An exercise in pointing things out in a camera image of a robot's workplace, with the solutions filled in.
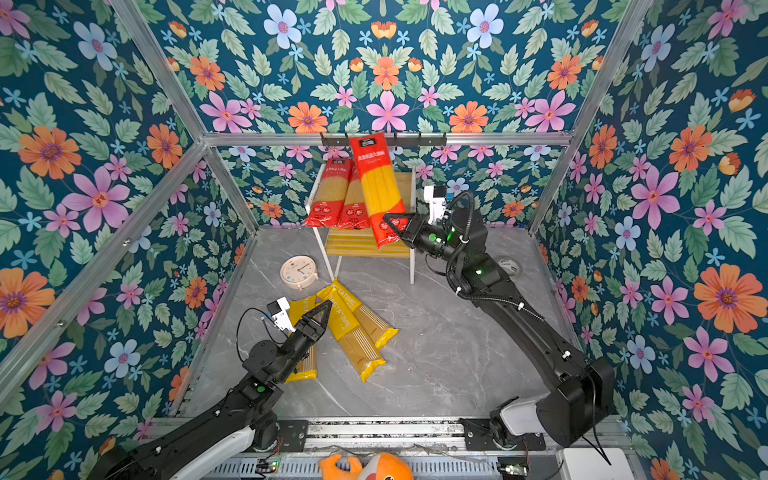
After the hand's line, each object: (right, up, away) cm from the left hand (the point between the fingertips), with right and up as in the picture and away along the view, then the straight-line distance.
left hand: (332, 302), depth 72 cm
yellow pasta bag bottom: (-10, -21, +11) cm, 25 cm away
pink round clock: (-20, +6, +32) cm, 39 cm away
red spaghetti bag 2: (-2, +25, +6) cm, 26 cm away
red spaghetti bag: (+5, +22, +3) cm, 23 cm away
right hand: (+14, +20, -10) cm, 26 cm away
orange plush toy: (+13, -34, -9) cm, 37 cm away
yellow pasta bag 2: (+10, -12, +18) cm, 23 cm away
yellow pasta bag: (+3, -12, +17) cm, 20 cm away
